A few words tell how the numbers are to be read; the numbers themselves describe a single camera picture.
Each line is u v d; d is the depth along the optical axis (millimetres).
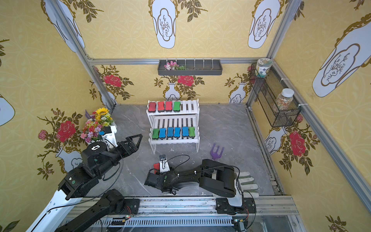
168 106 794
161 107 799
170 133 857
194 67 924
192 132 870
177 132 884
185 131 878
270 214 717
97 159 452
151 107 814
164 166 733
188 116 954
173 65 878
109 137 566
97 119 902
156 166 878
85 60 906
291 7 722
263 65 844
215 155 923
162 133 871
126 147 554
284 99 650
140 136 617
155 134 858
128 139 558
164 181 638
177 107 816
